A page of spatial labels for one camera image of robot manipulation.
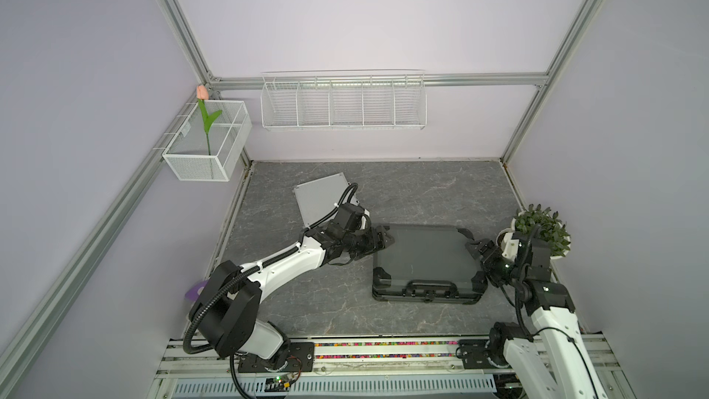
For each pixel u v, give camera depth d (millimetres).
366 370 723
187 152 818
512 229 827
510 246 711
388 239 791
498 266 691
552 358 477
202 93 846
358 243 719
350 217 655
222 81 938
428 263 789
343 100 1013
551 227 783
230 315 424
